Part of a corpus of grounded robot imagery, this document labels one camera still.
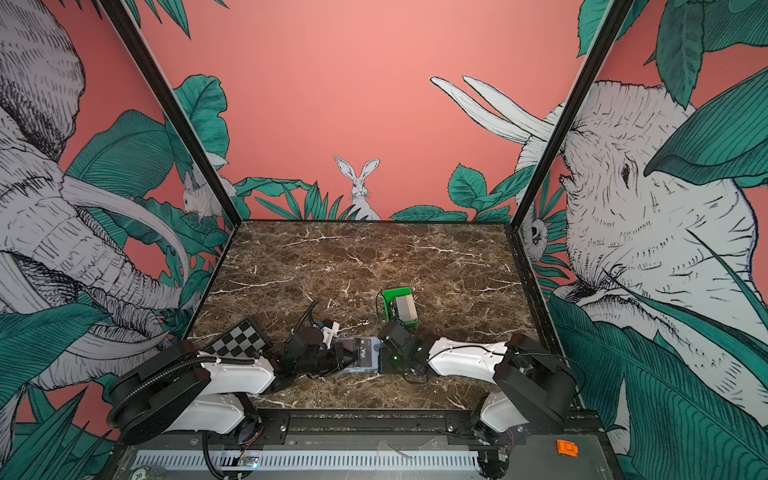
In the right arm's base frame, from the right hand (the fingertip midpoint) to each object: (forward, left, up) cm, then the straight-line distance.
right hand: (376, 364), depth 83 cm
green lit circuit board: (-23, +29, -2) cm, 37 cm away
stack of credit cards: (+17, -9, +2) cm, 19 cm away
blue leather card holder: (+6, +9, -1) cm, 11 cm away
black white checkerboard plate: (+6, +39, +2) cm, 40 cm away
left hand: (+1, +4, +2) cm, 5 cm away
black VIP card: (+5, +4, -1) cm, 7 cm away
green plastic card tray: (+18, -4, +1) cm, 18 cm away
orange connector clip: (-19, -47, 0) cm, 51 cm away
